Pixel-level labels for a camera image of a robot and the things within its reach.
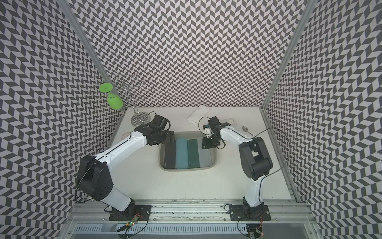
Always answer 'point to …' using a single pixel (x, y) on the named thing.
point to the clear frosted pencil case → (205, 157)
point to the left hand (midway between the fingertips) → (167, 139)
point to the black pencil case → (170, 155)
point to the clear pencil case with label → (232, 121)
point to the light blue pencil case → (181, 154)
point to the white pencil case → (198, 114)
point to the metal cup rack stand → (130, 83)
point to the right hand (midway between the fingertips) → (205, 148)
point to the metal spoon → (245, 129)
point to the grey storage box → (197, 135)
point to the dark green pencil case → (193, 154)
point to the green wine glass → (114, 101)
